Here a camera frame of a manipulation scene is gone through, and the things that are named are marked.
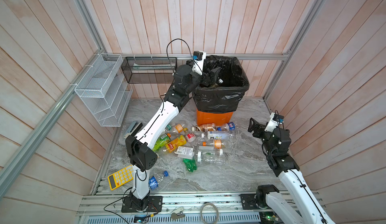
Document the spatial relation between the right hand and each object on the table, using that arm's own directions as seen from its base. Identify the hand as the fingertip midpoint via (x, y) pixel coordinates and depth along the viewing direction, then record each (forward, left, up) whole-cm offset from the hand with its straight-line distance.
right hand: (258, 120), depth 76 cm
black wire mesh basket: (+43, +66, +1) cm, 79 cm away
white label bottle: (-11, +38, -18) cm, 43 cm away
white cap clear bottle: (-12, +21, -22) cm, 33 cm away
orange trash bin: (+12, +27, -14) cm, 32 cm away
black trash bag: (+11, +15, +7) cm, 20 cm away
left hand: (+14, +25, +22) cm, 36 cm away
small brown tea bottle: (+9, +26, -20) cm, 34 cm away
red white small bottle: (+1, +35, -20) cm, 41 cm away
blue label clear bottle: (-26, +54, -20) cm, 63 cm away
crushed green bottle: (-16, +35, -21) cm, 44 cm away
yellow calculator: (-23, +73, -23) cm, 80 cm away
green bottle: (-4, +54, -19) cm, 57 cm away
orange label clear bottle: (-3, +19, -21) cm, 28 cm away
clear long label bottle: (+2, +21, -19) cm, 28 cm away
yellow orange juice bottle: (-3, +42, -19) cm, 47 cm away
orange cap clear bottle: (+8, +44, -20) cm, 49 cm away
